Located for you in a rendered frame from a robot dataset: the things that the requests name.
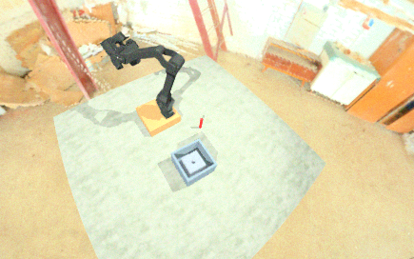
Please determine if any white square plate with hole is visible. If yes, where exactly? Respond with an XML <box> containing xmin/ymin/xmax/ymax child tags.
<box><xmin>181</xmin><ymin>150</ymin><xmax>206</xmax><ymax>177</ymax></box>

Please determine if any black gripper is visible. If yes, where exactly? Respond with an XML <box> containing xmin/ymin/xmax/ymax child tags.
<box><xmin>111</xmin><ymin>31</ymin><xmax>141</xmax><ymax>67</ymax></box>

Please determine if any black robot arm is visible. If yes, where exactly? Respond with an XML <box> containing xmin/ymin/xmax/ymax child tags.
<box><xmin>100</xmin><ymin>37</ymin><xmax>185</xmax><ymax>119</ymax></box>

